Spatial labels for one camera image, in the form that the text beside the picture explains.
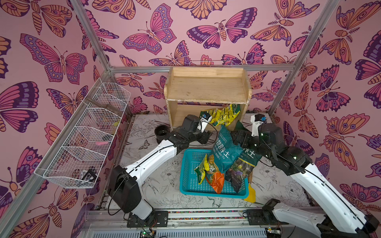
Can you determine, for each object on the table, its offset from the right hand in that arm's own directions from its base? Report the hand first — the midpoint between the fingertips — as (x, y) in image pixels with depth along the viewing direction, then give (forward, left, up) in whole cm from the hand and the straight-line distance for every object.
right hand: (236, 134), depth 67 cm
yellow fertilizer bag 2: (+16, +4, -6) cm, 18 cm away
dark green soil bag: (-11, -3, -17) cm, 21 cm away
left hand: (+9, +11, -7) cm, 16 cm away
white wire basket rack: (-11, +70, -4) cm, 71 cm away
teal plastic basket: (+2, +21, -29) cm, 36 cm away
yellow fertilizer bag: (-7, +14, -20) cm, 25 cm away
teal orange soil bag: (-4, +4, -8) cm, 10 cm away
